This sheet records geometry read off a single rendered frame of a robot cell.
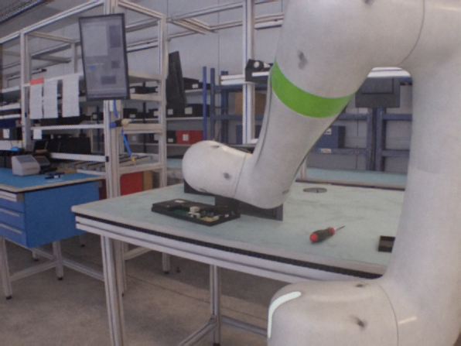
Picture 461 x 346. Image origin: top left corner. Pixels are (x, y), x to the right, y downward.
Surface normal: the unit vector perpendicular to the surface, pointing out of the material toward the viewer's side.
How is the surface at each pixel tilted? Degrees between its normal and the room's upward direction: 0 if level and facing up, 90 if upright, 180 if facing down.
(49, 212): 90
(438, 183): 95
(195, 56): 90
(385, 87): 97
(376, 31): 120
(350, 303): 19
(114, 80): 101
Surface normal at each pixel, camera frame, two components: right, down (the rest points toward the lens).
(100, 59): -0.11, 0.32
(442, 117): -0.72, 0.22
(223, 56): -0.52, 0.11
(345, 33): -0.16, 0.71
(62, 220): 0.85, 0.07
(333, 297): 0.04, -0.95
